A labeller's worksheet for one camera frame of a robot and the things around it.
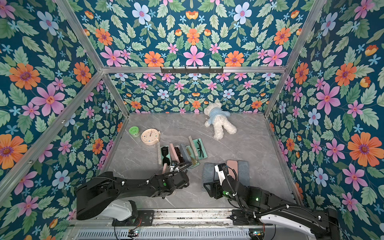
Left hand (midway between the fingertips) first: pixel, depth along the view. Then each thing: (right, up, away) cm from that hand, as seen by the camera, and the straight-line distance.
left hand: (183, 180), depth 87 cm
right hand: (+14, +4, -15) cm, 21 cm away
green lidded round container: (-38, +29, +17) cm, 50 cm away
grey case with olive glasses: (+2, +14, +3) cm, 15 cm away
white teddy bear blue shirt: (+22, +38, +18) cm, 48 cm away
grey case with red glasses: (+35, +5, -1) cm, 36 cm away
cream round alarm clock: (-26, +25, +17) cm, 40 cm away
